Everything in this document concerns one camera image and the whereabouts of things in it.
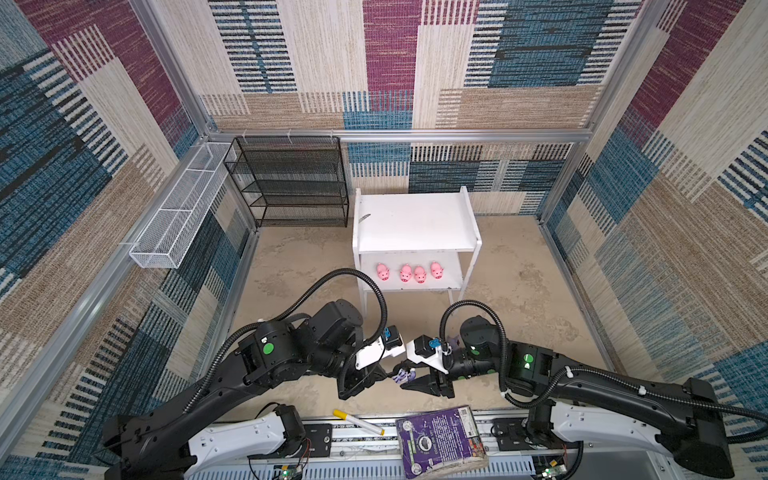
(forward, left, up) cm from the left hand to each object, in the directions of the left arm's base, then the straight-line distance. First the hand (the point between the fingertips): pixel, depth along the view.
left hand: (383, 372), depth 60 cm
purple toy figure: (+2, -13, +9) cm, 16 cm away
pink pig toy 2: (+28, -6, -7) cm, 30 cm away
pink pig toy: (+29, 0, -7) cm, 29 cm away
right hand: (0, -5, -5) cm, 7 cm away
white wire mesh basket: (+42, +64, -6) cm, 77 cm away
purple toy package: (-9, -13, -23) cm, 28 cm away
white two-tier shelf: (+27, -9, +8) cm, 30 cm away
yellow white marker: (-3, +11, -25) cm, 27 cm away
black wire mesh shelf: (+71, +33, -8) cm, 79 cm away
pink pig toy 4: (+29, -15, -7) cm, 33 cm away
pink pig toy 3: (+28, -10, -7) cm, 30 cm away
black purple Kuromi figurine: (-1, -4, +1) cm, 4 cm away
